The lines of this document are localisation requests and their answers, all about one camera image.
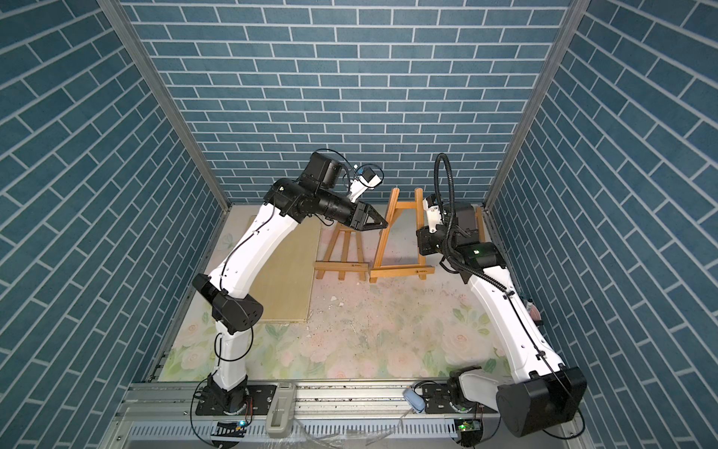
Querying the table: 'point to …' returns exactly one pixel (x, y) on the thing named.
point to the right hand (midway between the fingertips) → (425, 231)
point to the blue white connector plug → (414, 399)
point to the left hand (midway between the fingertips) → (389, 226)
